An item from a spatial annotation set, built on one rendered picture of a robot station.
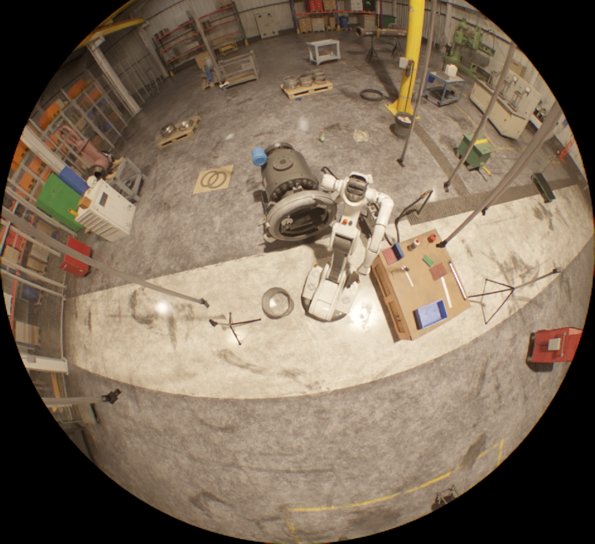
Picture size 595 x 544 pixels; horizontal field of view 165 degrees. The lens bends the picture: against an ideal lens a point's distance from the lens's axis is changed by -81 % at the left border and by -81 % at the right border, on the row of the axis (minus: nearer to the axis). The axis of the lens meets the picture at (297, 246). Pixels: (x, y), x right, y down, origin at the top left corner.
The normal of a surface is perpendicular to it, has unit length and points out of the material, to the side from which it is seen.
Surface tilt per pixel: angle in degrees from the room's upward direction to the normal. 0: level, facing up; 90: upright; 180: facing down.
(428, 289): 0
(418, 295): 0
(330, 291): 16
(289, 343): 0
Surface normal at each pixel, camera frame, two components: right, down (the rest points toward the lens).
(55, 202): 0.97, -0.22
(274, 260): -0.15, -0.38
